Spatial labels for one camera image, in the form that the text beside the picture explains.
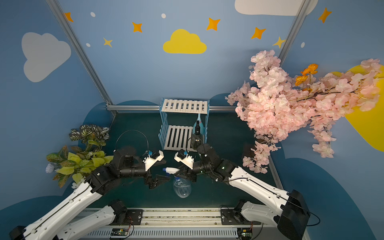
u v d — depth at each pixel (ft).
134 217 2.45
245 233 2.36
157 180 1.83
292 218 1.26
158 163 1.89
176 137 3.43
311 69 2.08
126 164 1.72
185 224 2.41
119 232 2.35
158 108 2.82
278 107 1.71
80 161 2.21
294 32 2.53
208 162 1.82
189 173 1.97
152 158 1.83
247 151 3.41
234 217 2.17
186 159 1.98
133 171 1.81
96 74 3.21
